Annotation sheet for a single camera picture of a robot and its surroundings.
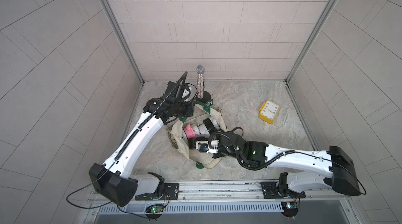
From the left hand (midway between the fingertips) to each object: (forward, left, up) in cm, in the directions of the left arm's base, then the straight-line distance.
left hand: (196, 107), depth 74 cm
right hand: (-13, -4, -7) cm, 15 cm away
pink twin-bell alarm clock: (-7, +4, -11) cm, 14 cm away
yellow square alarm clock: (+12, -44, -20) cm, 50 cm away
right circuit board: (-37, -42, -23) cm, 61 cm away
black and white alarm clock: (-3, -6, -13) cm, 15 cm away
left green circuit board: (-38, +16, -20) cm, 46 cm away
